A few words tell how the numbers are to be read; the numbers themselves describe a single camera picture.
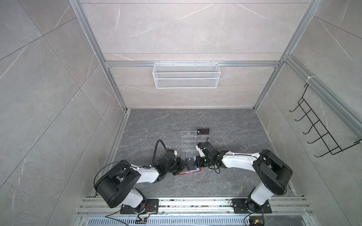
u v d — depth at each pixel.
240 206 0.73
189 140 0.95
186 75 1.01
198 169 0.86
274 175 0.45
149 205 0.73
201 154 0.78
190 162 0.88
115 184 0.44
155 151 0.71
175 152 0.86
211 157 0.70
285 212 0.76
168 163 0.71
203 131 0.94
